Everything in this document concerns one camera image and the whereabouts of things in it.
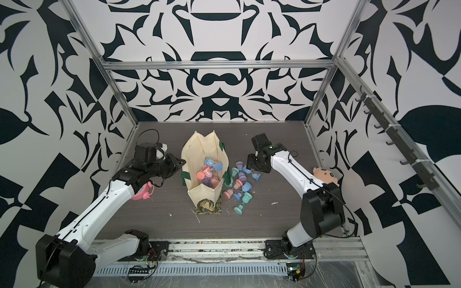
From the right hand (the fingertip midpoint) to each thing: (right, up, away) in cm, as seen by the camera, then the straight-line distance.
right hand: (252, 163), depth 87 cm
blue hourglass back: (-21, 0, +5) cm, 22 cm away
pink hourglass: (-22, -4, -2) cm, 22 cm away
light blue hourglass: (-16, -2, +1) cm, 16 cm away
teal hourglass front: (-7, -20, -5) cm, 22 cm away
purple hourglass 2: (-6, -2, +10) cm, 12 cm away
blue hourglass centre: (-3, -12, +2) cm, 13 cm away
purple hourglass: (-18, -9, -1) cm, 21 cm away
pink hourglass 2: (-7, -11, +4) cm, 14 cm away
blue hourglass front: (-7, -16, -1) cm, 17 cm away
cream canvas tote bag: (-24, -3, +8) cm, 26 cm away
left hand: (-30, +3, -8) cm, 32 cm away
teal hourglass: (-3, -16, -2) cm, 16 cm away
